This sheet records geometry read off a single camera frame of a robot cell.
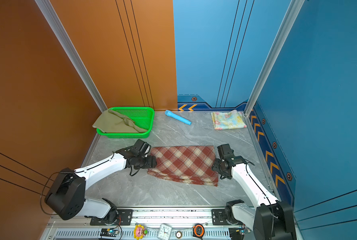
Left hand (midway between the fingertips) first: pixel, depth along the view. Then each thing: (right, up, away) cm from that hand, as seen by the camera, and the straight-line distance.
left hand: (152, 162), depth 88 cm
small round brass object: (+17, -27, -22) cm, 38 cm away
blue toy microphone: (+8, +31, +28) cm, 43 cm away
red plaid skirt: (+25, -2, +2) cm, 25 cm away
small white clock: (+10, -27, -20) cm, 35 cm away
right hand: (+37, -3, -4) cm, 38 cm away
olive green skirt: (-35, +25, +19) cm, 47 cm away
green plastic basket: (-13, +29, +29) cm, 43 cm away
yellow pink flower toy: (-1, -26, -22) cm, 34 cm away
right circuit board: (+44, -29, -18) cm, 56 cm away
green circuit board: (-17, -29, -17) cm, 38 cm away
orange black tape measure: (+25, -26, -21) cm, 42 cm away
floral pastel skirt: (+52, +26, +24) cm, 62 cm away
